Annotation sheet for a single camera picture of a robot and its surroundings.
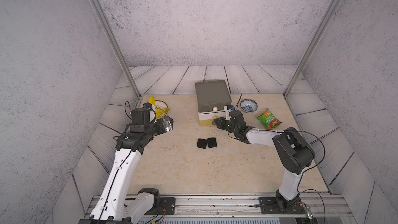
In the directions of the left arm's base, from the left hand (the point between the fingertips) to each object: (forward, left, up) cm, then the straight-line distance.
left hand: (167, 122), depth 75 cm
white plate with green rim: (+33, +13, -24) cm, 43 cm away
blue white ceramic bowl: (+29, -50, -22) cm, 62 cm away
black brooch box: (+1, -16, -24) cm, 29 cm away
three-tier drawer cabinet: (+20, -23, -4) cm, 30 cm away
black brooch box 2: (+1, -22, -23) cm, 32 cm away
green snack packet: (+14, -59, -19) cm, 63 cm away
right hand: (+11, -24, -14) cm, 29 cm away
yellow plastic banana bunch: (+22, +12, -20) cm, 33 cm away
